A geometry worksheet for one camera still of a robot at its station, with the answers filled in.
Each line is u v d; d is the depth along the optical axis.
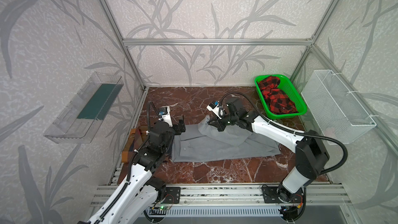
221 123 0.72
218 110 0.72
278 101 1.03
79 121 0.65
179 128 0.66
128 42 0.94
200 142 0.91
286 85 1.14
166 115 0.62
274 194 0.74
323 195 0.76
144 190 0.60
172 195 0.73
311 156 0.44
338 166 0.46
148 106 1.15
